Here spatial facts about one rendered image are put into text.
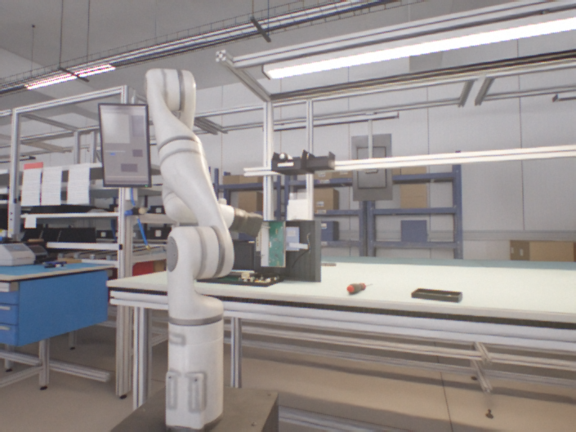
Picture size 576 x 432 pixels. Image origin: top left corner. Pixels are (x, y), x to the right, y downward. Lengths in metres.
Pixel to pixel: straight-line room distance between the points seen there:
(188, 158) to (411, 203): 4.19
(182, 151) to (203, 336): 0.34
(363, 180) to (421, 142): 2.47
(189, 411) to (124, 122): 1.92
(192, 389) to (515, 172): 5.09
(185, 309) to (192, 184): 0.23
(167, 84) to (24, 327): 1.79
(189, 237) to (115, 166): 1.79
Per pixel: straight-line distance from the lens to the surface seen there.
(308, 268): 1.15
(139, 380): 1.44
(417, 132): 5.34
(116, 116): 2.33
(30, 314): 2.35
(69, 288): 2.45
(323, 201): 4.85
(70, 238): 3.17
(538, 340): 0.93
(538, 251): 4.33
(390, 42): 1.45
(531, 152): 1.77
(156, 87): 0.81
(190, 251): 0.55
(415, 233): 4.70
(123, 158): 2.31
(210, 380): 0.62
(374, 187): 2.94
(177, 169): 0.66
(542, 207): 5.41
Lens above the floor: 1.18
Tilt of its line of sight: 2 degrees up
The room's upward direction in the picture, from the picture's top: straight up
